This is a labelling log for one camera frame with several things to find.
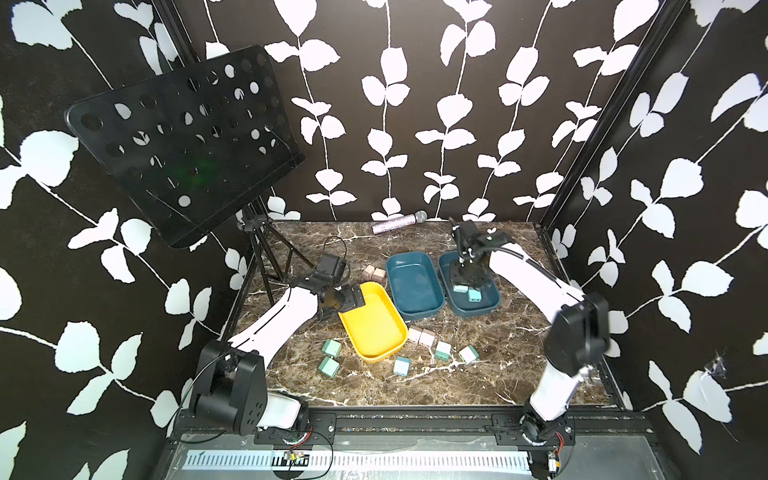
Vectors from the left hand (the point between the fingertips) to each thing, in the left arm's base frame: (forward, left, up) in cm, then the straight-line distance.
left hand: (352, 299), depth 87 cm
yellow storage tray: (-5, -7, -11) cm, 14 cm away
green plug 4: (-13, -26, -9) cm, 31 cm away
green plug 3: (-17, -14, -9) cm, 24 cm away
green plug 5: (-15, -34, -9) cm, 38 cm away
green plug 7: (+5, -40, -9) cm, 41 cm away
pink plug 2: (+14, -8, -8) cm, 18 cm away
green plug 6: (-1, -32, +5) cm, 32 cm away
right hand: (+5, -30, +3) cm, 31 cm away
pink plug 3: (-8, -18, -9) cm, 22 cm away
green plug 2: (-17, +7, -8) cm, 20 cm away
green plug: (-11, +6, -9) cm, 16 cm away
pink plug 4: (-10, -22, -9) cm, 26 cm away
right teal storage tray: (+3, -35, -10) cm, 36 cm away
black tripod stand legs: (+14, +25, +2) cm, 29 cm away
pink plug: (+14, -4, -7) cm, 16 cm away
